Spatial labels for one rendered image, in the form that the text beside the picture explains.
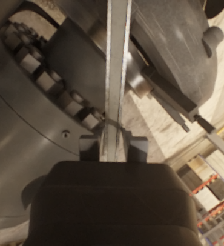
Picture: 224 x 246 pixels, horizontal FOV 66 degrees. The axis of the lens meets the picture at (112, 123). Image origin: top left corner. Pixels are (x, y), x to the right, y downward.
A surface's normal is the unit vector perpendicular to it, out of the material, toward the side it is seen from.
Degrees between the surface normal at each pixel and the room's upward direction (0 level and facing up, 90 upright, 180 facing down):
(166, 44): 45
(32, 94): 53
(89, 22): 62
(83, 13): 70
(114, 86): 49
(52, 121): 37
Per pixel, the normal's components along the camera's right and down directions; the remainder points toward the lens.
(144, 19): -0.31, 0.65
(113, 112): 0.00, 0.25
